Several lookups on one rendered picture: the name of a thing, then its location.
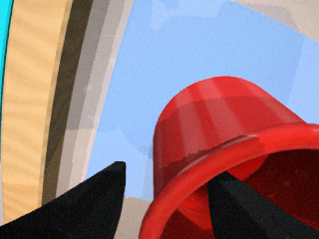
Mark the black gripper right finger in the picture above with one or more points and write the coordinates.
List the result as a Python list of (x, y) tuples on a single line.
[(238, 212)]

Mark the red plastic cup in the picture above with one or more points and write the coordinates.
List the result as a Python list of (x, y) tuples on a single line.
[(225, 123)]

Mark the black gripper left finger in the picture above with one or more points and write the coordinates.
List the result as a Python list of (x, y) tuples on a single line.
[(90, 210)]

